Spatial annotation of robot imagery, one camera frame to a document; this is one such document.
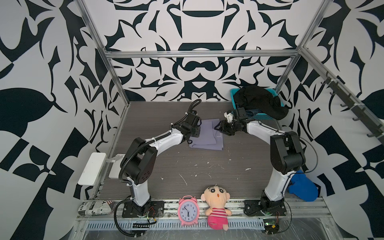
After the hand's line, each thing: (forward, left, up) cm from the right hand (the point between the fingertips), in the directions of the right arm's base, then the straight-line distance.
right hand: (216, 126), depth 95 cm
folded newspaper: (-43, +61, -4) cm, 75 cm away
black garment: (+25, -34, 0) cm, 42 cm away
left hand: (0, +14, +2) cm, 14 cm away
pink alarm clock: (-44, +17, -6) cm, 48 cm away
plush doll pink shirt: (-40, +4, 0) cm, 40 cm away
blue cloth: (-34, -42, -7) cm, 55 cm away
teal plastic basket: (+6, -26, +2) cm, 27 cm away
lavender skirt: (-3, +3, -10) cm, 11 cm away
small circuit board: (-51, -21, -10) cm, 56 cm away
